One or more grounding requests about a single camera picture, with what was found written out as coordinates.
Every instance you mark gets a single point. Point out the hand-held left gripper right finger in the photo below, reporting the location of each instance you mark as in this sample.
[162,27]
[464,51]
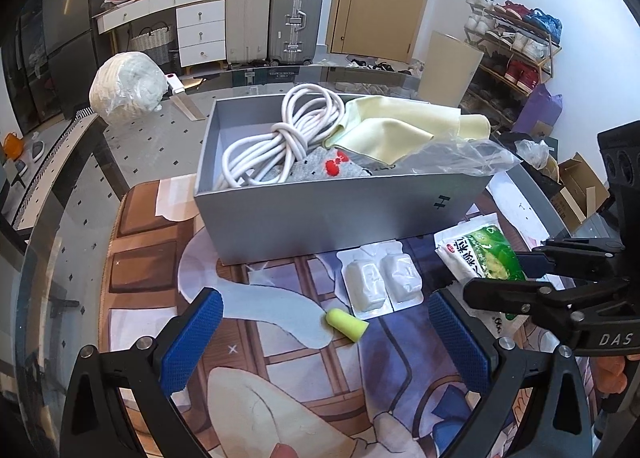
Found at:
[457,345]

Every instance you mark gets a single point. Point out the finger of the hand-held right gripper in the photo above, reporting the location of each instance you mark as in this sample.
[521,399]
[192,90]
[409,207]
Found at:
[505,295]
[575,258]

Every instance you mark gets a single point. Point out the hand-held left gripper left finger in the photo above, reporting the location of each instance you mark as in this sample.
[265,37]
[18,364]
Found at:
[192,340]

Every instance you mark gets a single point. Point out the green and white packet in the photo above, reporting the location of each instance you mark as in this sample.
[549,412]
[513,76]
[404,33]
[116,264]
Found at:
[480,248]

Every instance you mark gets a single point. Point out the clear plastic bag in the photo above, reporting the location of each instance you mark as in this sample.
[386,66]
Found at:
[460,153]

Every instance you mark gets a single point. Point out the silver cardboard box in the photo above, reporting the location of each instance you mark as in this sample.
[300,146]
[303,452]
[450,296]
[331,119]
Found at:
[300,223]

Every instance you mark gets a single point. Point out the pale yellow cloth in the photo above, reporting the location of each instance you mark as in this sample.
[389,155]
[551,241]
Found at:
[400,123]

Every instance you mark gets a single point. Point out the grey sock with red bow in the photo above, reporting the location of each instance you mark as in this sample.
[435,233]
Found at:
[320,165]

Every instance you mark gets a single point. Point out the person's right hand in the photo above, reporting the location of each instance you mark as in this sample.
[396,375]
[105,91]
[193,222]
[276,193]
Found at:
[617,370]

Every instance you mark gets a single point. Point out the open brown cardboard box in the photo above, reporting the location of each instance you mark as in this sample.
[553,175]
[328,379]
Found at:
[575,198]

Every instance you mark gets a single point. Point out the white paper sheet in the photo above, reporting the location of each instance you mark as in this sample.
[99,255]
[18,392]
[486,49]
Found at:
[505,203]

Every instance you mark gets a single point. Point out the printed cartoon mat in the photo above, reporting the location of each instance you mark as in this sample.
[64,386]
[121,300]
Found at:
[280,388]

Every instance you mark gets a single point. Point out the crumpled white plastic bag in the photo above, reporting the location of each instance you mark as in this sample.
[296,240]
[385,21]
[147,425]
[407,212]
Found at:
[532,153]

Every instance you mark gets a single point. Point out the white blister pack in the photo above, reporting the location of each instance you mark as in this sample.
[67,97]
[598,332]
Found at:
[370,283]

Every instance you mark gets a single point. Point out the yellow foam earplug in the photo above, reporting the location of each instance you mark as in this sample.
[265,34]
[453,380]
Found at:
[347,324]

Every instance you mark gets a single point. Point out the purple bag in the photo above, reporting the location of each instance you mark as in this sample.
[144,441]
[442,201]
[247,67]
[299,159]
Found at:
[537,110]

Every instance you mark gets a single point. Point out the shoe rack with shoes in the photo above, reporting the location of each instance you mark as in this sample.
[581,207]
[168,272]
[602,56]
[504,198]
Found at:
[520,73]

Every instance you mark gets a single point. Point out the tall beige cardboard box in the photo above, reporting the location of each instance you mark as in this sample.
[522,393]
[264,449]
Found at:
[450,70]

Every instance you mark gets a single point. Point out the grey slipper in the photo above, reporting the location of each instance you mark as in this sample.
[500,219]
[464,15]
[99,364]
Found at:
[40,148]

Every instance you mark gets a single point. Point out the scattered slippers and shoes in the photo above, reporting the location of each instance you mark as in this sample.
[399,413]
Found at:
[385,65]

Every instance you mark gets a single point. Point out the white bundle in plastic wrap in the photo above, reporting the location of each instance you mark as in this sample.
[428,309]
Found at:
[125,88]

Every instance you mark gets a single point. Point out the orange bag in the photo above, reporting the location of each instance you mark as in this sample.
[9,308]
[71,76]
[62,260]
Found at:
[12,147]

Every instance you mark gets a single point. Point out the wicker basket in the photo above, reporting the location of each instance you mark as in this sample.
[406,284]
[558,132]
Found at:
[150,45]

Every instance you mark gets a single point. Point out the white dresser with drawers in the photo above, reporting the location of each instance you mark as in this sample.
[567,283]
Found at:
[200,28]

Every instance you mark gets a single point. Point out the black glass cabinet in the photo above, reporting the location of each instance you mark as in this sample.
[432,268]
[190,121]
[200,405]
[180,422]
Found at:
[25,63]

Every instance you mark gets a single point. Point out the white suitcase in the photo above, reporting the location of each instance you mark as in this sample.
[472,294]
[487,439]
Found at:
[247,18]

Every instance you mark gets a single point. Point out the silver suitcase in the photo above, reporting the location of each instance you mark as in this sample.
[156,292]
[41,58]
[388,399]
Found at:
[295,20]

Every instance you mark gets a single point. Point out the grey refrigerator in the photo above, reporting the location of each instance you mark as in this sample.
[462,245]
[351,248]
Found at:
[75,13]

